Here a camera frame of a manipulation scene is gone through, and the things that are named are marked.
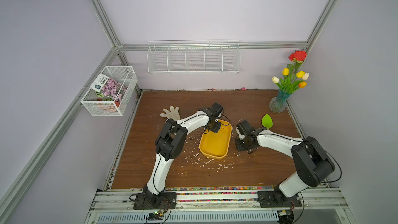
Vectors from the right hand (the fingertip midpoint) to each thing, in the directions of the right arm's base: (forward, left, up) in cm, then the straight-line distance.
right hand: (238, 144), depth 92 cm
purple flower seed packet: (+14, +67, +35) cm, 77 cm away
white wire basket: (+8, +71, +30) cm, 78 cm away
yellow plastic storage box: (0, +14, 0) cm, 14 cm away
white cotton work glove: (+23, +42, +1) cm, 48 cm away
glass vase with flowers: (+31, -33, +24) cm, 51 cm away
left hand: (+10, +14, +2) cm, 18 cm away
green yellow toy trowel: (+17, -21, 0) cm, 27 cm away
